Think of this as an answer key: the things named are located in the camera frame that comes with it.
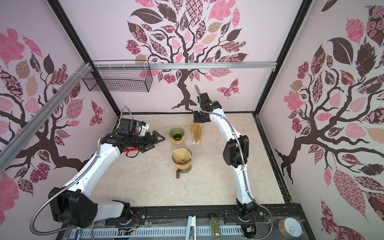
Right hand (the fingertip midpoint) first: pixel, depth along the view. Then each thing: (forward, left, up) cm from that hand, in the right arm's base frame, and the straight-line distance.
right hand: (197, 117), depth 94 cm
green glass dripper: (-8, +14, -6) cm, 17 cm away
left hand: (-22, +20, +4) cm, 30 cm away
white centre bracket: (-55, +4, -14) cm, 57 cm away
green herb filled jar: (-58, -8, -14) cm, 60 cm away
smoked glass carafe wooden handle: (-33, +12, -11) cm, 36 cm away
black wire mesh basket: (+44, +65, 0) cm, 78 cm away
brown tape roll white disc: (-58, -41, -12) cm, 72 cm away
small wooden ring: (-13, +12, -9) cm, 20 cm away
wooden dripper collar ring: (-30, +8, -8) cm, 32 cm away
